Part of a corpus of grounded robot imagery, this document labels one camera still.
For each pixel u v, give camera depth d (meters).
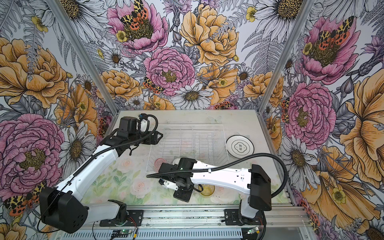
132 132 0.66
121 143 0.56
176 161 0.87
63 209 0.39
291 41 0.83
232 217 0.74
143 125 0.71
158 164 0.80
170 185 0.64
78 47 0.85
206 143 1.00
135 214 0.75
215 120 1.17
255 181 0.46
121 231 0.71
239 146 0.99
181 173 0.49
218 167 0.45
